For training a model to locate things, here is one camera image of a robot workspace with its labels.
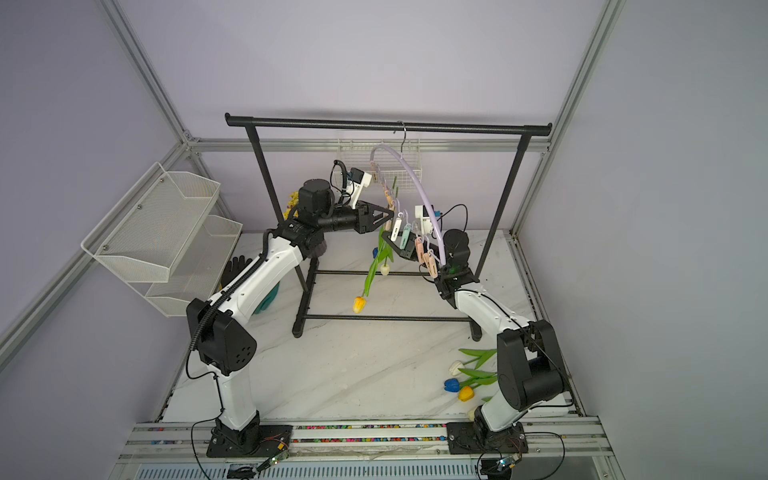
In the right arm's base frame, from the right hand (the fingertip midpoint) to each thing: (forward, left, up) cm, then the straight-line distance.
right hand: (384, 239), depth 76 cm
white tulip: (+4, 0, -18) cm, 18 cm away
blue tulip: (+10, +3, -16) cm, 19 cm away
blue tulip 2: (-28, -18, -29) cm, 44 cm away
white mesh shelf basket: (+3, +60, -1) cm, 60 cm away
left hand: (+4, -1, +5) cm, 7 cm away
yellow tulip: (-13, +7, -9) cm, 17 cm away
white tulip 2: (-23, -20, -29) cm, 42 cm away
